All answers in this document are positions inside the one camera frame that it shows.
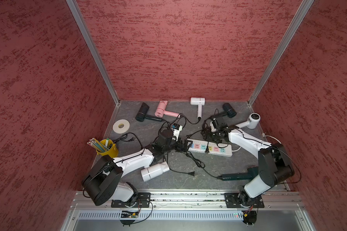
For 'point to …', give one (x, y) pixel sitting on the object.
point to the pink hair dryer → (161, 110)
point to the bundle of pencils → (97, 145)
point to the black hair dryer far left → (141, 114)
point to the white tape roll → (121, 126)
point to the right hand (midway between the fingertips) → (206, 140)
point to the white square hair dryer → (198, 101)
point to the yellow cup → (113, 151)
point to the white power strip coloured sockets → (214, 148)
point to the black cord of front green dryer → (201, 167)
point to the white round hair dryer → (253, 119)
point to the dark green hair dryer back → (230, 111)
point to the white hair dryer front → (148, 173)
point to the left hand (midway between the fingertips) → (186, 142)
